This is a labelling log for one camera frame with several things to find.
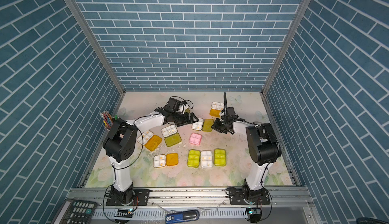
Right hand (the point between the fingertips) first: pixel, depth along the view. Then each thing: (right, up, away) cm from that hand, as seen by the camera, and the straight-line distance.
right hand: (213, 126), depth 98 cm
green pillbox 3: (-12, -17, -12) cm, 24 cm away
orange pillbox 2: (-39, -9, -4) cm, 41 cm away
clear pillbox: (-5, -17, -11) cm, 21 cm away
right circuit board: (+18, -38, -27) cm, 50 cm away
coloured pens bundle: (-62, +6, -11) cm, 64 cm away
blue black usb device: (-16, -35, -33) cm, 50 cm away
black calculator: (-65, -34, -30) cm, 79 cm away
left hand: (-11, +4, -5) cm, 13 cm away
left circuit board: (-45, -38, -26) cm, 64 cm away
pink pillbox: (-12, -7, -4) cm, 14 cm away
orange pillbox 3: (-31, -18, -13) cm, 37 cm away
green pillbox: (+3, -16, -11) cm, 20 cm away
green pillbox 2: (-27, -6, -2) cm, 27 cm away
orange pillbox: (+3, +11, +13) cm, 17 cm away
